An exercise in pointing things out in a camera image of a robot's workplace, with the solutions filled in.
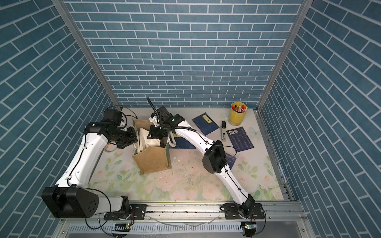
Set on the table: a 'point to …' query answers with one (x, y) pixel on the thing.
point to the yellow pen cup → (237, 112)
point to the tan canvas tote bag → (151, 154)
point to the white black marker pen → (223, 125)
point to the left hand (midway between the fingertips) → (142, 138)
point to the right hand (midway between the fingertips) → (149, 137)
